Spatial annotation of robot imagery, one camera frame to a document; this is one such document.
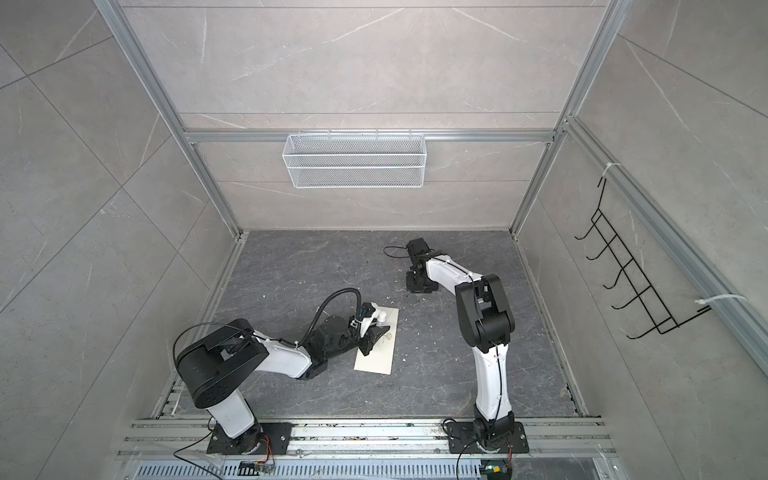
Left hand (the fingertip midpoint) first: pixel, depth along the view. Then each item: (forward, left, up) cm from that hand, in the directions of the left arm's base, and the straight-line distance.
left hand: (387, 319), depth 85 cm
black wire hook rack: (+4, -56, +23) cm, 61 cm away
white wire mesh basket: (+50, +9, +20) cm, 55 cm away
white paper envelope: (-8, +2, -10) cm, 13 cm away
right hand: (+17, -12, -8) cm, 22 cm away
